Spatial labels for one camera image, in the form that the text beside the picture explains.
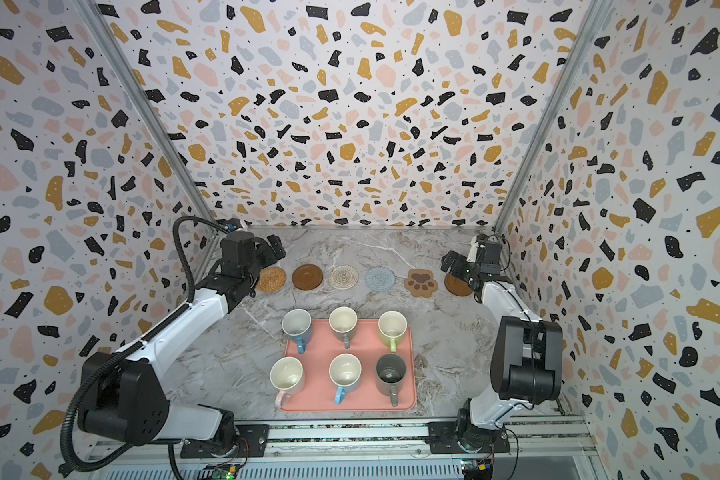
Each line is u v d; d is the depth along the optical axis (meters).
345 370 0.84
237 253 0.62
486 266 0.73
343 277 1.06
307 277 1.06
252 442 0.73
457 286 1.06
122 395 0.41
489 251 0.73
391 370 0.83
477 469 0.72
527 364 0.46
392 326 0.88
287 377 0.81
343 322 0.92
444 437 0.74
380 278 1.06
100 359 0.42
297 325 0.89
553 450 0.75
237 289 0.61
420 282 1.06
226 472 0.70
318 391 0.83
